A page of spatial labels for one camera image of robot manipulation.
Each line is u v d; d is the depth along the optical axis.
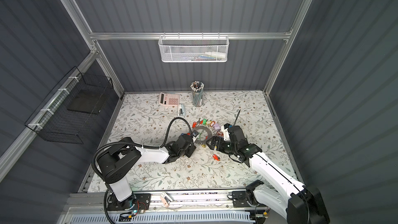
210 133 0.99
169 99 1.14
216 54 0.86
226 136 0.74
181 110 1.08
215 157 0.89
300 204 0.39
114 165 0.47
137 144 0.53
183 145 0.72
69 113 0.73
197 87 0.99
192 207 0.73
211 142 0.73
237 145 0.62
